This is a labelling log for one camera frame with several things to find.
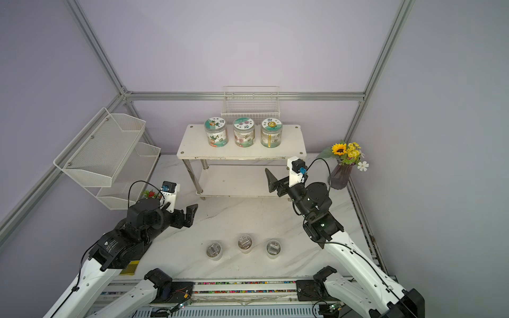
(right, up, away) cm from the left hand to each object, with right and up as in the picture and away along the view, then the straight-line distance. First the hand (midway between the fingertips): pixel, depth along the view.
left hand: (183, 206), depth 69 cm
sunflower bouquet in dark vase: (+66, +20, +17) cm, 71 cm away
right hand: (+34, +14, -1) cm, 37 cm away
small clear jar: (+9, -20, +9) cm, 23 cm away
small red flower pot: (-21, +3, +15) cm, 26 cm away
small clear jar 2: (+21, -18, +11) cm, 30 cm away
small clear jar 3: (+33, -19, +10) cm, 40 cm away
